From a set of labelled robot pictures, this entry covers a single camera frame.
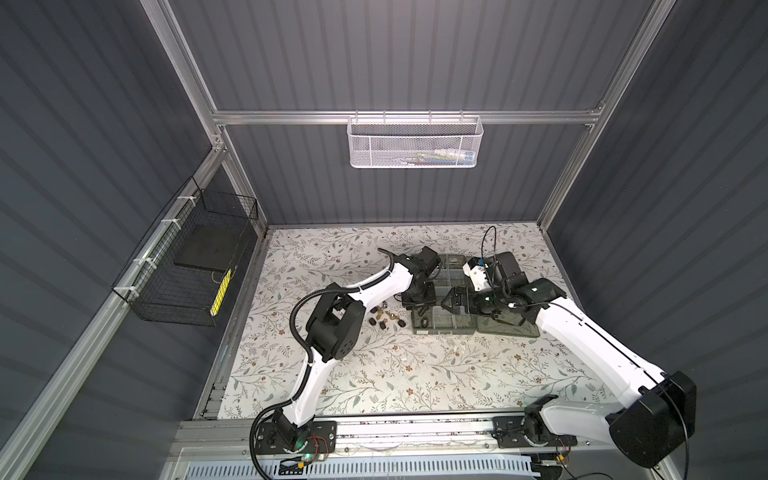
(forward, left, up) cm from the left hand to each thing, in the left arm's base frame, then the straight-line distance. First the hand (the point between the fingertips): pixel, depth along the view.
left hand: (430, 305), depth 94 cm
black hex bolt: (-5, +2, -2) cm, 6 cm away
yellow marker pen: (-11, +53, +23) cm, 59 cm away
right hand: (-8, -5, +13) cm, 16 cm away
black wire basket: (-1, +65, +23) cm, 69 cm away
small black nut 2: (-3, +19, -3) cm, 19 cm away
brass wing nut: (-1, +12, -4) cm, 13 cm away
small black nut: (-4, +9, -4) cm, 11 cm away
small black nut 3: (-4, +15, -4) cm, 16 cm away
